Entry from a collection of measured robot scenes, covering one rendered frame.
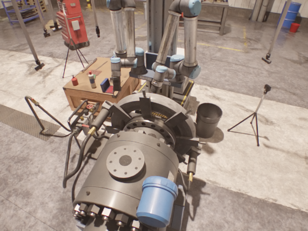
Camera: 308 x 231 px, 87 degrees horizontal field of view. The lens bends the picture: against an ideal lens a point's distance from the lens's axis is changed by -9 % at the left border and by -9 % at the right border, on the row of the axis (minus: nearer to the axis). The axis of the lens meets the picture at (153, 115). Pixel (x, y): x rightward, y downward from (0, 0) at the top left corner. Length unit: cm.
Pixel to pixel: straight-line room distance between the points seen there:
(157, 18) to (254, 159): 196
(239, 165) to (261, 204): 46
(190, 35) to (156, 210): 134
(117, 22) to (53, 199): 187
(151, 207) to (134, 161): 32
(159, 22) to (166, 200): 174
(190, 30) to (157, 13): 56
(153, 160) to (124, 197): 28
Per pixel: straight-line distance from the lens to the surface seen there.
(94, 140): 240
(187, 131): 144
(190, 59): 175
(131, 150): 106
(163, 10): 204
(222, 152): 233
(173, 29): 165
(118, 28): 194
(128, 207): 96
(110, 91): 235
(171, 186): 83
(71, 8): 500
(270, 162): 251
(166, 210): 80
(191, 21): 159
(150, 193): 81
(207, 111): 245
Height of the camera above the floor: 177
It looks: 42 degrees down
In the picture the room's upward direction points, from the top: straight up
